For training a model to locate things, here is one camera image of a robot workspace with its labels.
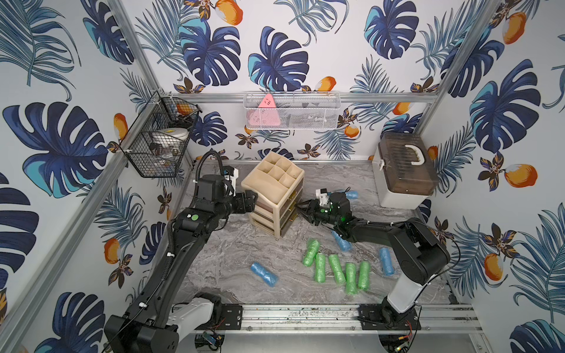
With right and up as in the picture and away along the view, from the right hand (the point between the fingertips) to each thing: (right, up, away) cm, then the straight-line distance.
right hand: (295, 206), depth 87 cm
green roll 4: (+26, -25, -6) cm, 36 cm away
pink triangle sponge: (-11, +38, +2) cm, 40 cm away
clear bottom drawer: (-3, -6, +2) cm, 7 cm away
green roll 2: (+16, -25, -6) cm, 30 cm away
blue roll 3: (-10, -26, -6) cm, 28 cm away
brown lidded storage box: (+50, +16, +12) cm, 54 cm away
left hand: (-17, +6, -14) cm, 23 cm away
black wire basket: (-53, +24, -5) cm, 58 cm away
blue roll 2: (+20, -16, +2) cm, 26 cm away
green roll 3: (+21, -26, -6) cm, 34 cm away
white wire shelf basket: (0, +43, +14) cm, 46 cm away
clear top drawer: (-2, +4, -7) cm, 8 cm away
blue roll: (+28, +4, +16) cm, 33 cm away
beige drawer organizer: (-9, +9, -6) cm, 14 cm away
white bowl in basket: (-46, +26, -8) cm, 53 cm away
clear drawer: (-3, -2, -1) cm, 3 cm away
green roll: (+9, -23, -4) cm, 25 cm away
